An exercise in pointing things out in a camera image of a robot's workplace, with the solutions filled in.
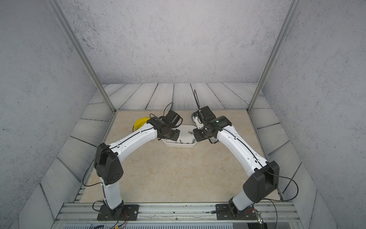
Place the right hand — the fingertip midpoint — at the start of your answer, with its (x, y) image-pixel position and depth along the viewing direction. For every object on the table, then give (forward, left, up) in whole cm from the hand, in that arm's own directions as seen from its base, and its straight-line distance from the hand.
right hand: (198, 135), depth 79 cm
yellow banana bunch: (+22, +42, -15) cm, 50 cm away
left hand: (+4, +12, -6) cm, 14 cm away
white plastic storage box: (+12, +8, -21) cm, 25 cm away
